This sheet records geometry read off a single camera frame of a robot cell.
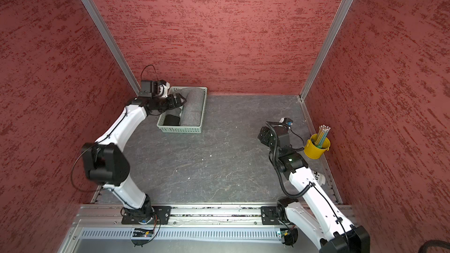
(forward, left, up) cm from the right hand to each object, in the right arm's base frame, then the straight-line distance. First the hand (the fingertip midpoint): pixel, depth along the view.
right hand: (266, 134), depth 80 cm
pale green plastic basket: (+13, +49, -12) cm, 52 cm away
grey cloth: (+24, +40, -10) cm, 47 cm away
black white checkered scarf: (+19, +52, -13) cm, 57 cm away
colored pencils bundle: (+2, -29, -2) cm, 29 cm away
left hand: (+16, +43, +4) cm, 46 cm away
